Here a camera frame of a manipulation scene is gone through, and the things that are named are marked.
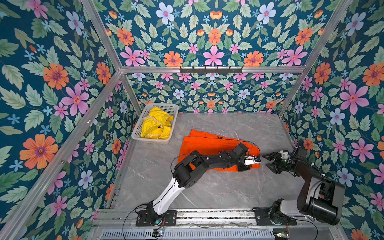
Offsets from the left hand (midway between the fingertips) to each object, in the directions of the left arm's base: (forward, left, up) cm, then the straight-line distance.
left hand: (254, 161), depth 88 cm
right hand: (+1, -7, +1) cm, 7 cm away
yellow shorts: (+31, +62, +2) cm, 69 cm away
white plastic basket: (+45, +74, +3) cm, 87 cm away
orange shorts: (+18, +27, -5) cm, 33 cm away
